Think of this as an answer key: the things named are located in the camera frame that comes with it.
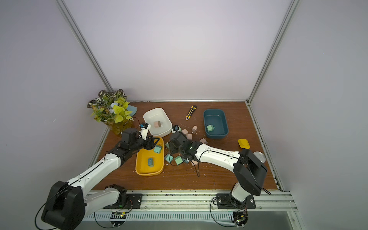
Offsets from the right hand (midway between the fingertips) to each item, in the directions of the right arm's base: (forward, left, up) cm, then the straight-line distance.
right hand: (173, 139), depth 83 cm
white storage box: (+28, +16, -10) cm, 34 cm away
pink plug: (+13, -6, -12) cm, 18 cm away
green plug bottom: (-8, -3, -11) cm, 14 cm away
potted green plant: (+14, +37, +11) cm, 41 cm away
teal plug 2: (-2, +11, -10) cm, 15 cm away
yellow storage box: (-11, +20, -12) cm, 26 cm away
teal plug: (-11, +13, -9) cm, 20 cm away
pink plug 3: (+6, -19, -12) cm, 23 cm away
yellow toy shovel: (+6, -46, -14) cm, 49 cm away
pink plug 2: (+15, -13, -11) cm, 22 cm away
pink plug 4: (+18, +15, -10) cm, 26 cm away
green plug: (+16, -24, -11) cm, 31 cm away
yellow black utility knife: (+28, -8, -13) cm, 32 cm away
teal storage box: (+23, -29, -15) cm, 39 cm away
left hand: (+1, +10, 0) cm, 10 cm away
